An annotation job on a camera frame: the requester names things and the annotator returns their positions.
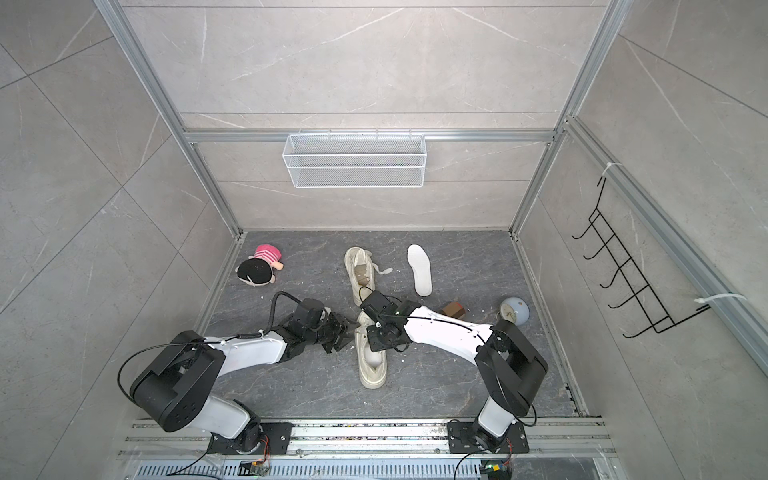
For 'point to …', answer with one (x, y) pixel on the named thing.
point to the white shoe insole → (420, 263)
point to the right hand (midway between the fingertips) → (380, 342)
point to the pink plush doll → (258, 269)
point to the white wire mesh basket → (354, 160)
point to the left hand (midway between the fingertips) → (365, 324)
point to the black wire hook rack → (644, 303)
